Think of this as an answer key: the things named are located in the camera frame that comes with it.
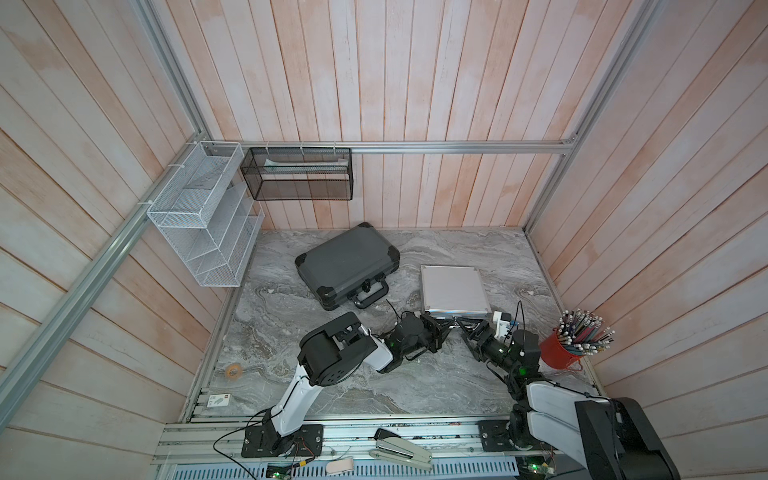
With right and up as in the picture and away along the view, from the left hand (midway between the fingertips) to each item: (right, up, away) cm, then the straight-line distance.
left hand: (457, 323), depth 86 cm
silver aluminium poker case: (+1, +8, +9) cm, 13 cm away
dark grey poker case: (-32, +17, +12) cm, 38 cm away
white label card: (-66, -19, -8) cm, 69 cm away
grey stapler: (-19, -27, -15) cm, 36 cm away
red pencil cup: (+27, -8, -5) cm, 28 cm away
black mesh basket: (-52, +51, +22) cm, 76 cm away
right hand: (+1, -1, 0) cm, 1 cm away
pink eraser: (-33, -30, -17) cm, 48 cm away
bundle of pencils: (+32, 0, -9) cm, 33 cm away
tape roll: (-65, -13, -2) cm, 67 cm away
